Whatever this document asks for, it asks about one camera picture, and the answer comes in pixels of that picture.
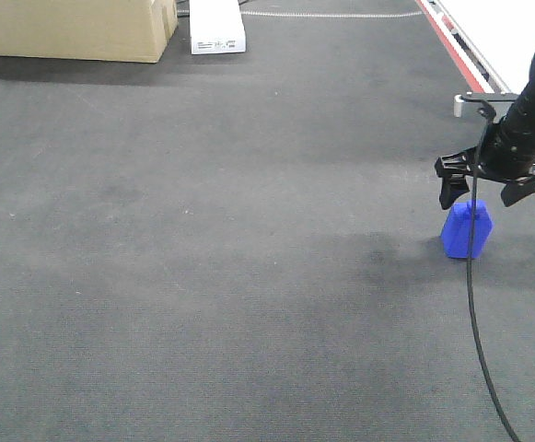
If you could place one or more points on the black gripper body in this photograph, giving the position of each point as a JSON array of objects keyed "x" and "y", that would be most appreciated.
[{"x": 511, "y": 147}]

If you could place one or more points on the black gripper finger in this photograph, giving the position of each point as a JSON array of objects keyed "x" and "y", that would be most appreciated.
[
  {"x": 522, "y": 191},
  {"x": 451, "y": 193}
]

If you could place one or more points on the blue plastic box slanted corners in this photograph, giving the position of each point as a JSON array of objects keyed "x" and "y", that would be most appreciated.
[{"x": 456, "y": 235}]

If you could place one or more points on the flat white carton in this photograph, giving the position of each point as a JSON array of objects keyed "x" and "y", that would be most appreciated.
[{"x": 216, "y": 32}]

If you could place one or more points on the large cardboard box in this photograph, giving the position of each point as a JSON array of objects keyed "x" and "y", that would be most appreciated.
[{"x": 64, "y": 27}]

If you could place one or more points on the whiteboard with white frame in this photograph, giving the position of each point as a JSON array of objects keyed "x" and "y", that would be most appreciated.
[{"x": 502, "y": 27}]

